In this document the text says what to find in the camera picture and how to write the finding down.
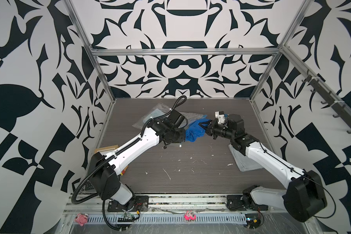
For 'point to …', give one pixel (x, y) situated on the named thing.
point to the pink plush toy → (82, 219)
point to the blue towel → (194, 130)
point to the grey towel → (243, 163)
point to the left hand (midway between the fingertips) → (182, 135)
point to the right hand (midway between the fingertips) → (198, 122)
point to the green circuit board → (253, 220)
